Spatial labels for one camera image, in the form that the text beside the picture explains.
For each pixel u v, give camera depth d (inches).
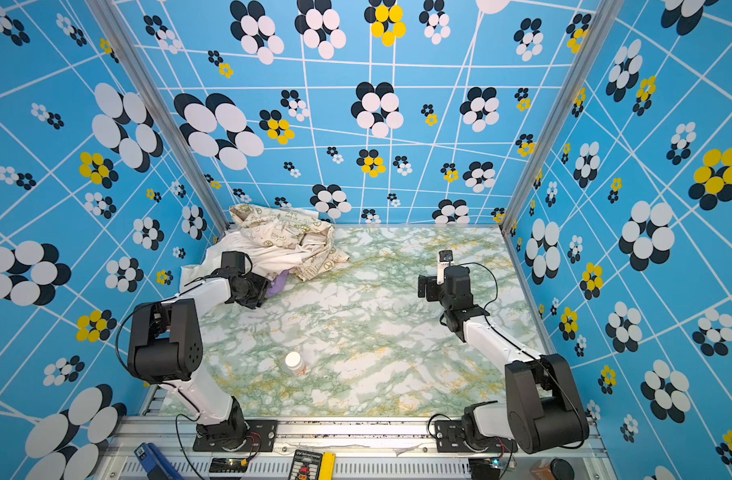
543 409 16.4
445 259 30.3
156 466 26.2
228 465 28.4
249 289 32.5
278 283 39.3
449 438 28.5
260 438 28.6
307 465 27.3
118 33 28.0
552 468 24.3
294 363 30.9
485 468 27.8
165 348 19.0
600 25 27.4
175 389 20.4
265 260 37.8
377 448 28.5
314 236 43.0
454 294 26.4
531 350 18.7
